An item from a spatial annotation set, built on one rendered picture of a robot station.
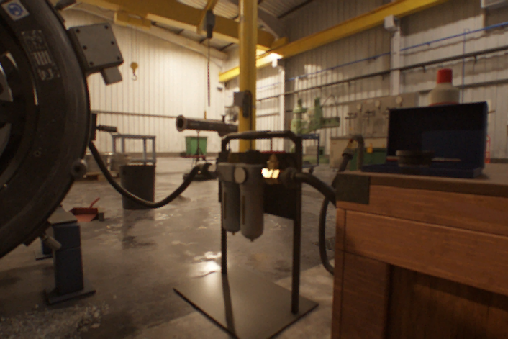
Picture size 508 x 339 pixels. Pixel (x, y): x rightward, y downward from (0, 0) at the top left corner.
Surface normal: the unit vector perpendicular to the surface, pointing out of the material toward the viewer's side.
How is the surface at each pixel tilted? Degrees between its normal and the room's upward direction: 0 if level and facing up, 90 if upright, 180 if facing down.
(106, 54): 90
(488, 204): 90
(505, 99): 90
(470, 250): 90
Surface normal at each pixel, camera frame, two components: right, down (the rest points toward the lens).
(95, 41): 0.69, 0.06
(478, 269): -0.73, 0.04
